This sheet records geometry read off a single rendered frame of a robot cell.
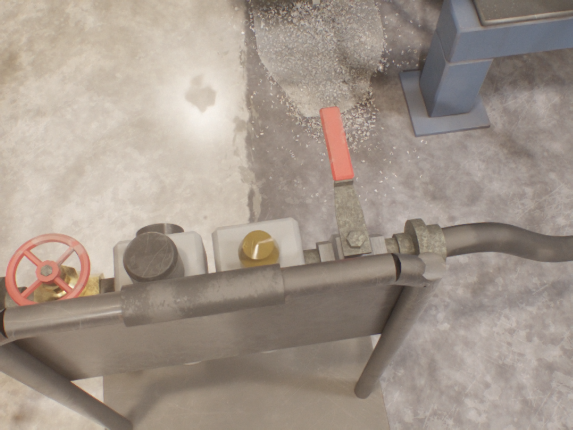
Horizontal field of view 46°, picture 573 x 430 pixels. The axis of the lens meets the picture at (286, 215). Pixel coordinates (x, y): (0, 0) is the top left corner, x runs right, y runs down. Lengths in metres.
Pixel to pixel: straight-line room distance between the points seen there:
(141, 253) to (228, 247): 0.09
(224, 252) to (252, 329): 0.09
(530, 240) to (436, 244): 0.11
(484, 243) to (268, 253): 0.21
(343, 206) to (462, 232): 0.12
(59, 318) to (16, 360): 0.11
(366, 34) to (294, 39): 0.14
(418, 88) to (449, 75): 0.14
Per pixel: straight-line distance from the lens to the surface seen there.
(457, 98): 1.23
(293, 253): 0.63
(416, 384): 1.08
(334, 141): 0.66
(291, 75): 1.30
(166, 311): 0.51
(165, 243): 0.59
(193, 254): 0.63
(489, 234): 0.68
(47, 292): 0.64
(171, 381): 1.07
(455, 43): 1.10
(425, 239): 0.65
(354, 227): 0.63
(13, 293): 0.61
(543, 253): 0.76
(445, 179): 1.21
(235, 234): 0.64
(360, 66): 1.32
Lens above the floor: 1.04
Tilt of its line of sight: 65 degrees down
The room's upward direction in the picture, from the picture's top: straight up
